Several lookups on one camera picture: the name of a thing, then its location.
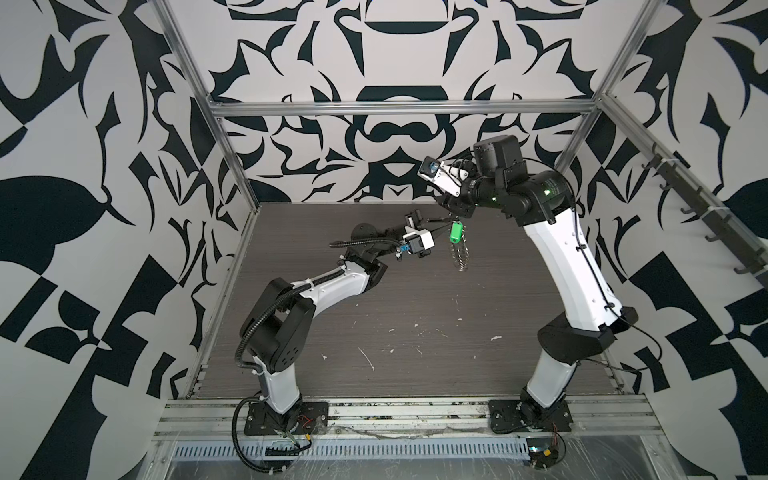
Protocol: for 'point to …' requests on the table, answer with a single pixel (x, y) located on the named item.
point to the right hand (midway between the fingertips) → (448, 177)
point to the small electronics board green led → (543, 451)
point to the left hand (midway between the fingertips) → (457, 206)
